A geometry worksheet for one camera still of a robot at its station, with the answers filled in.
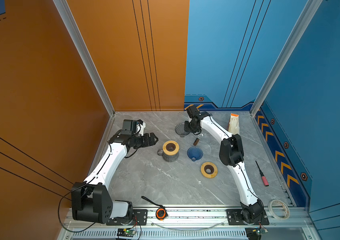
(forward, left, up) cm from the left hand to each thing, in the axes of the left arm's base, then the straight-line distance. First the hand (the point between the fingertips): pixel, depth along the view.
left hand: (152, 139), depth 83 cm
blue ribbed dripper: (-2, -25, -13) cm, 28 cm away
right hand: (+17, -20, -12) cm, 29 cm away
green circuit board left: (-41, +10, -18) cm, 46 cm away
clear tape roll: (-33, -63, -16) cm, 73 cm away
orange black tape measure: (-34, -7, -14) cm, 37 cm away
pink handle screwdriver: (-16, -65, -15) cm, 68 cm away
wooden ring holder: (-1, -10, -8) cm, 13 cm away
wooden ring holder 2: (-10, -34, -16) cm, 39 cm away
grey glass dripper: (+16, -16, -11) cm, 25 cm away
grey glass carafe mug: (-5, -8, -13) cm, 16 cm away
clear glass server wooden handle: (+9, -32, -14) cm, 36 cm away
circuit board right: (-41, -51, -17) cm, 68 cm away
